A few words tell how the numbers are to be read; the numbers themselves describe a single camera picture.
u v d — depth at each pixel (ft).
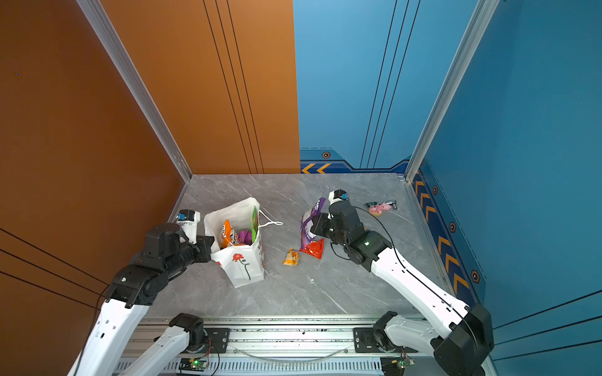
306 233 2.49
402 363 2.28
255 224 2.60
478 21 2.34
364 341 2.38
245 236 2.66
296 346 2.42
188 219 1.97
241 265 2.47
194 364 2.32
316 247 3.00
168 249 1.68
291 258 2.91
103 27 2.37
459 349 1.20
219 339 2.39
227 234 2.42
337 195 2.19
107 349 1.31
